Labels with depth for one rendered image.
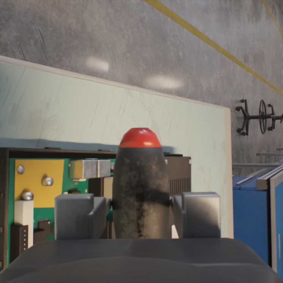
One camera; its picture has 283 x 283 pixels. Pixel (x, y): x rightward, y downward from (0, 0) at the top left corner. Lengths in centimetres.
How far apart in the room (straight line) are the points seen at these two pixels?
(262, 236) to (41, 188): 155
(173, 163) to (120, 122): 8
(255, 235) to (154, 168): 160
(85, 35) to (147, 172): 190
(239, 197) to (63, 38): 113
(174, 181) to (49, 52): 147
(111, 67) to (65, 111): 193
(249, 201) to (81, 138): 147
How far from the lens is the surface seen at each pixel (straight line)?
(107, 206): 16
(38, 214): 24
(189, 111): 50
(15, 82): 24
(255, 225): 174
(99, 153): 30
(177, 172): 39
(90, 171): 26
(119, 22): 237
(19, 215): 22
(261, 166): 386
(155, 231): 16
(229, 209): 70
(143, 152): 16
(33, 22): 176
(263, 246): 176
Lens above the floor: 118
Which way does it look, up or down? 29 degrees down
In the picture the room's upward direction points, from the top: 89 degrees clockwise
